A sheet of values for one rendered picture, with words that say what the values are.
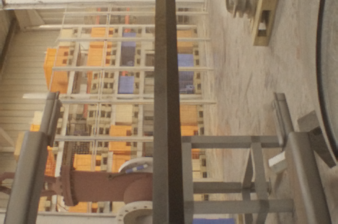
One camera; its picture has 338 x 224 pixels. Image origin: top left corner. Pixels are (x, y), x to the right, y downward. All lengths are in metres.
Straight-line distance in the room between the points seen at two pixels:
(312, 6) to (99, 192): 4.50
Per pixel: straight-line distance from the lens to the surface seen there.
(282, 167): 0.67
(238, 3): 5.47
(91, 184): 4.81
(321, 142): 0.65
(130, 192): 4.73
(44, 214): 8.77
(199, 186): 5.33
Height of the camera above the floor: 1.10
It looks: 1 degrees down
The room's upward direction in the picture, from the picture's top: 90 degrees counter-clockwise
